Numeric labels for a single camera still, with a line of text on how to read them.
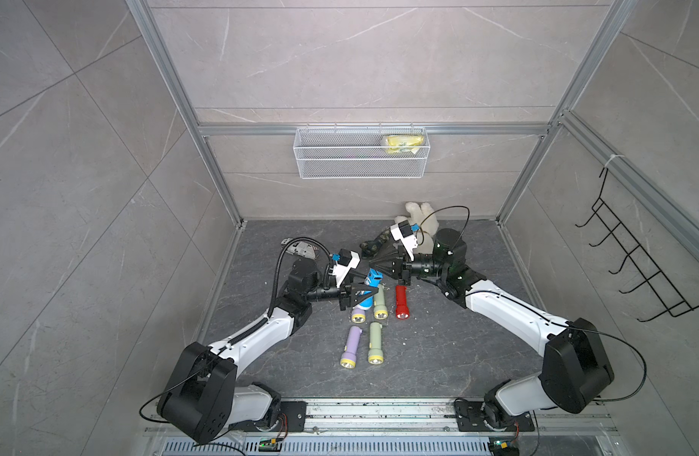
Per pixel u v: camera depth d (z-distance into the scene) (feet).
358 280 2.34
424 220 3.59
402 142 2.77
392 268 2.20
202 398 1.35
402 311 2.96
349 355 2.66
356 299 2.24
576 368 1.39
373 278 2.25
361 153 3.29
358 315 2.91
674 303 1.91
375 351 2.67
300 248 3.42
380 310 2.96
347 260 2.12
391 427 2.39
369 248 3.51
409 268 2.10
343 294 2.13
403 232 2.08
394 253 2.20
